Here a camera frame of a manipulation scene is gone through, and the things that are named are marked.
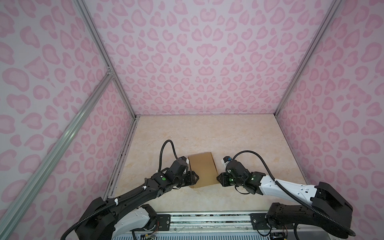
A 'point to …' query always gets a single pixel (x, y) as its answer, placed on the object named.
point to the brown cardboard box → (203, 165)
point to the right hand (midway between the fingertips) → (217, 178)
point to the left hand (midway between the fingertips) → (198, 176)
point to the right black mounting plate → (259, 221)
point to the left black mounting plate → (163, 223)
